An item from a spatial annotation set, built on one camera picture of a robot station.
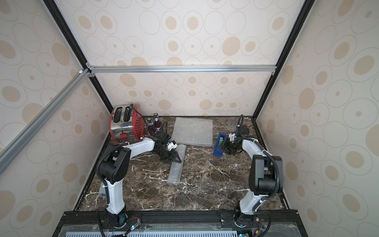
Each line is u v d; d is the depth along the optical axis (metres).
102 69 0.90
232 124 1.13
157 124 1.00
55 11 0.69
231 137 0.88
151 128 0.97
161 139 0.79
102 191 0.78
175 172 0.84
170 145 0.92
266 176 0.48
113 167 0.52
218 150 0.94
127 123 0.94
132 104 0.97
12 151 0.52
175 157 0.87
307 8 0.69
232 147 0.80
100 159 1.03
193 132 1.10
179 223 0.74
